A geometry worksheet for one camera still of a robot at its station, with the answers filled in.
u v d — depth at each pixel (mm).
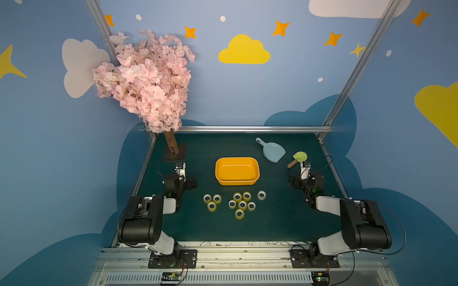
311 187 733
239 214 873
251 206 888
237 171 1023
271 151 1146
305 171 820
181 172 838
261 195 933
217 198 914
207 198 913
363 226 454
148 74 565
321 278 730
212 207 886
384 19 722
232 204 905
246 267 734
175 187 728
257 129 1850
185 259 760
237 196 931
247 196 929
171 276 718
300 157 1111
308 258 742
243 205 899
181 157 1089
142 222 454
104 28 738
